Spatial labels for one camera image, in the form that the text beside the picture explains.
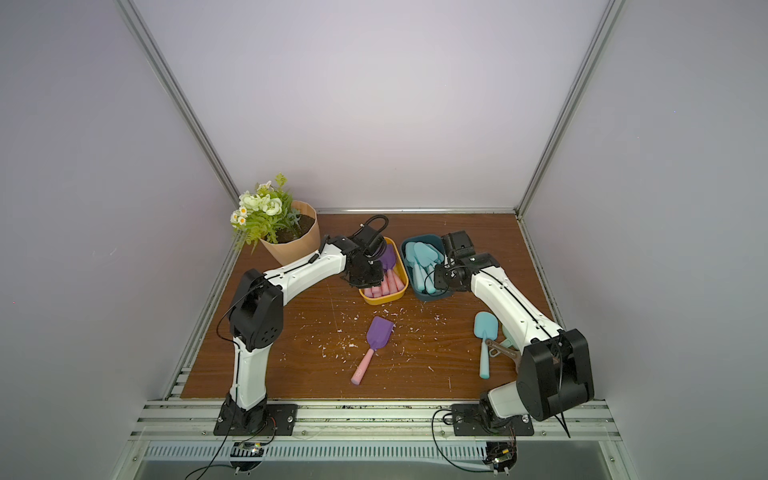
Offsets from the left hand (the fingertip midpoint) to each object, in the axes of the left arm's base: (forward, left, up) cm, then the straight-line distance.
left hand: (385, 281), depth 91 cm
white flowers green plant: (+8, +33, +22) cm, 40 cm away
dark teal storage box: (+19, -17, -2) cm, 25 cm away
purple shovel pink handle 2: (-3, +5, -1) cm, 6 cm away
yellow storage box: (-5, +3, -3) cm, 7 cm away
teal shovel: (+5, -11, -3) cm, 12 cm away
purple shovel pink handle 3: (-3, +3, -1) cm, 4 cm away
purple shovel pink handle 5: (0, 0, -2) cm, 2 cm away
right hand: (0, -18, +7) cm, 20 cm away
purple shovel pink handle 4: (+1, -3, -3) cm, 4 cm away
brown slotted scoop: (-19, -32, -6) cm, 38 cm away
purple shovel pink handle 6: (-14, +2, -7) cm, 16 cm away
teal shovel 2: (+13, -15, -3) cm, 20 cm away
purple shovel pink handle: (+10, 0, -2) cm, 11 cm away
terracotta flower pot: (+9, +27, +10) cm, 30 cm away
